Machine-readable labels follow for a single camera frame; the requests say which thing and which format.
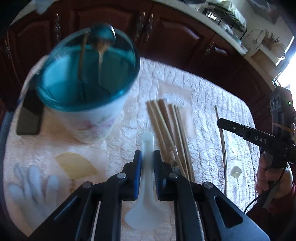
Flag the white plastic spoon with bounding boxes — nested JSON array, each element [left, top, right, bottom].
[[125, 132, 169, 232]]

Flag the wooden chopstick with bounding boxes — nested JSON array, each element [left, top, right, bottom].
[[151, 100, 188, 178], [158, 99, 182, 161], [171, 104, 189, 180], [146, 101, 175, 167], [174, 105, 195, 183]]

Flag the right hand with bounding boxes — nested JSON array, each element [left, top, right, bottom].
[[255, 153, 295, 199]]

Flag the thin metal chopstick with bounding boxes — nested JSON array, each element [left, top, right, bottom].
[[214, 105, 228, 196]]

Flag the white quilted table cloth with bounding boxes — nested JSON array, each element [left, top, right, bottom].
[[2, 57, 261, 241]]

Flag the white cup teal rim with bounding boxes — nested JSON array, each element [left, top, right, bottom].
[[34, 27, 140, 144]]

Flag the black dish rack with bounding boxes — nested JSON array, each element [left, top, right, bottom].
[[202, 1, 247, 40]]

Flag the black smartphone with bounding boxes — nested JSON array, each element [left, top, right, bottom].
[[16, 88, 44, 136]]

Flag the dark wooden lower cabinets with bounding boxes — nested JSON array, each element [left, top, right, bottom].
[[0, 0, 278, 130]]

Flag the metal spoon in cup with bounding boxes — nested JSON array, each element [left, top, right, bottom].
[[88, 23, 116, 85]]

